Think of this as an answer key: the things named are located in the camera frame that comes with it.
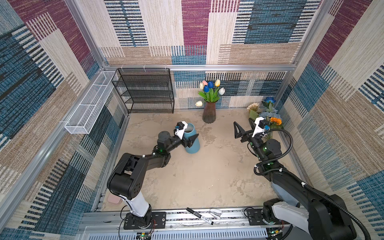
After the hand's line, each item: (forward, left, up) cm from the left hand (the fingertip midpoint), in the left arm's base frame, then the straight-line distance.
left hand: (192, 127), depth 85 cm
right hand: (-4, -24, +9) cm, 26 cm away
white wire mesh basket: (-4, +51, +14) cm, 53 cm away
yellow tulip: (+27, -16, +10) cm, 33 cm away
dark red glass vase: (+23, -13, -14) cm, 30 cm away
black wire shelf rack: (+38, +34, -3) cm, 51 cm away
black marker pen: (-41, -6, -18) cm, 46 cm away
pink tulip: (+28, -8, +10) cm, 31 cm away
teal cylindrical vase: (-5, +1, +3) cm, 6 cm away
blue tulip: (+21, -9, +11) cm, 25 cm away
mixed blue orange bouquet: (+13, -53, -8) cm, 55 cm away
